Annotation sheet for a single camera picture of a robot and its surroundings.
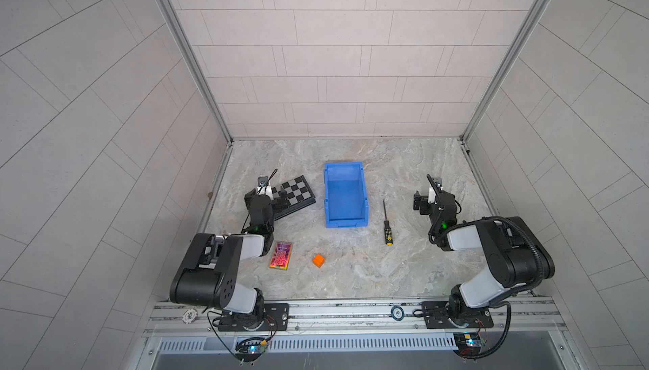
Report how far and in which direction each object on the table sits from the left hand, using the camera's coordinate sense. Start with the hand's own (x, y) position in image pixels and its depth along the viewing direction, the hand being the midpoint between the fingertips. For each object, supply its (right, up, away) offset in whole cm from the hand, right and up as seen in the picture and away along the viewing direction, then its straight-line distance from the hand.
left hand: (272, 184), depth 91 cm
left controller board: (+1, -40, -27) cm, 48 cm away
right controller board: (+60, -41, -24) cm, 76 cm away
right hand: (+59, -2, +4) cm, 59 cm away
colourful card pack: (+6, -22, -11) cm, 25 cm away
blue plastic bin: (+27, -6, +2) cm, 28 cm away
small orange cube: (+18, -23, -12) cm, 31 cm away
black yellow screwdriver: (+42, -16, -5) cm, 45 cm away
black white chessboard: (+9, -3, +2) cm, 10 cm away
